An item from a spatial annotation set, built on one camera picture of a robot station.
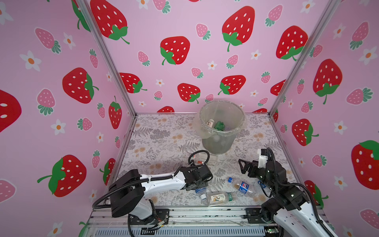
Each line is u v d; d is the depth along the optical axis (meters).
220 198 0.75
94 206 0.38
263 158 0.66
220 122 1.01
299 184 0.54
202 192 0.78
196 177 0.62
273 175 0.53
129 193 0.42
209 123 0.95
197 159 0.95
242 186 0.78
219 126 1.01
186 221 0.73
